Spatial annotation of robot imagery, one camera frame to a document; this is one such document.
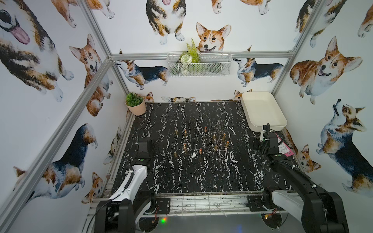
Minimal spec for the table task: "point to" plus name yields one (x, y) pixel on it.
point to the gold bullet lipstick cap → (214, 137)
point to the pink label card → (283, 148)
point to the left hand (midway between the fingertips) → (153, 141)
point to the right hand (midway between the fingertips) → (258, 136)
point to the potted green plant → (136, 103)
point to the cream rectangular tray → (261, 108)
